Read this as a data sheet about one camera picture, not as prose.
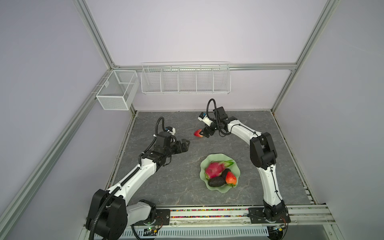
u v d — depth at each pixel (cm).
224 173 84
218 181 77
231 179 77
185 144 75
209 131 89
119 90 103
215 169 82
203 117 89
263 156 58
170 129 74
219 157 89
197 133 101
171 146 72
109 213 39
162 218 73
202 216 75
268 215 67
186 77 98
